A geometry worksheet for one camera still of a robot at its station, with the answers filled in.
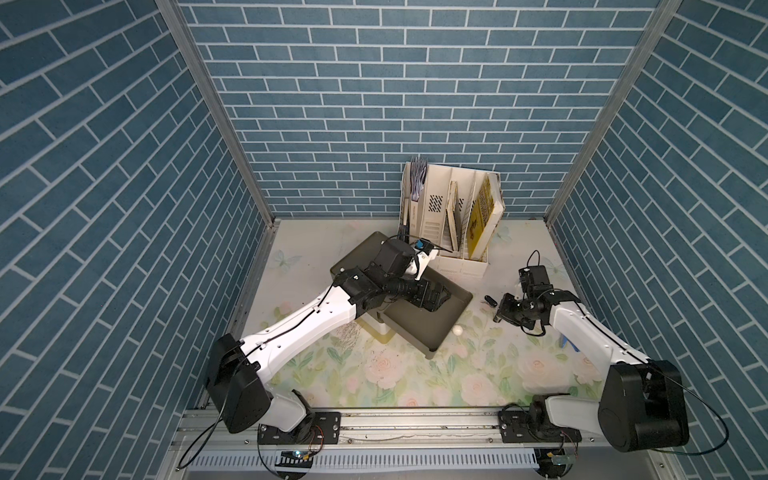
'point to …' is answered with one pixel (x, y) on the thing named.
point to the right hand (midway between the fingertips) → (502, 312)
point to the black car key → (490, 300)
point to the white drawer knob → (457, 330)
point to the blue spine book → (418, 171)
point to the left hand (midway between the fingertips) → (445, 291)
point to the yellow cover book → (481, 213)
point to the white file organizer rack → (454, 211)
